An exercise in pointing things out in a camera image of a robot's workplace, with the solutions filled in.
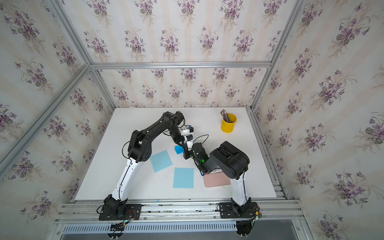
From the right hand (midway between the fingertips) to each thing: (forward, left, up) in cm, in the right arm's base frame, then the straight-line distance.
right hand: (184, 145), depth 95 cm
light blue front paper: (-19, -1, -4) cm, 20 cm away
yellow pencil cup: (+15, -31, 0) cm, 34 cm away
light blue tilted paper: (-10, +14, -3) cm, 17 cm away
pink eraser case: (-20, -19, -3) cm, 28 cm away
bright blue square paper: (-2, +4, -2) cm, 5 cm away
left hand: (+3, +1, -4) cm, 5 cm away
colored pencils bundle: (+16, -26, +11) cm, 33 cm away
